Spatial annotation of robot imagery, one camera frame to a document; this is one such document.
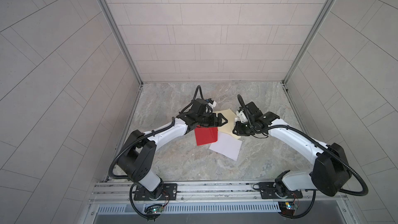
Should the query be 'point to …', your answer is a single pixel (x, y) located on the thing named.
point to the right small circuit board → (287, 208)
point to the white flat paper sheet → (227, 145)
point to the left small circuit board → (154, 208)
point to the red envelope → (206, 135)
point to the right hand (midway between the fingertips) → (232, 132)
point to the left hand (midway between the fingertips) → (227, 121)
